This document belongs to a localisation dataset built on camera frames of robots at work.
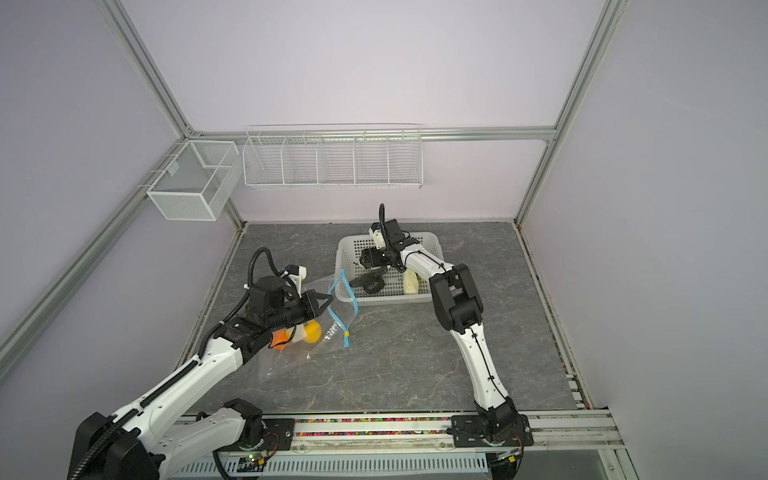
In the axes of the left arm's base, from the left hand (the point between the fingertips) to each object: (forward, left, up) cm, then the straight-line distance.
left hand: (333, 301), depth 78 cm
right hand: (+25, -9, -15) cm, 30 cm away
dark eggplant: (+15, -5, -15) cm, 22 cm away
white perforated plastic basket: (+22, -1, -14) cm, 26 cm away
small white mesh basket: (+45, +47, +7) cm, 65 cm away
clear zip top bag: (-5, 0, -4) cm, 7 cm away
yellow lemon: (-3, +7, -10) cm, 13 cm away
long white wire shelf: (+49, +1, +12) cm, 50 cm away
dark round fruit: (+13, -10, -13) cm, 21 cm away
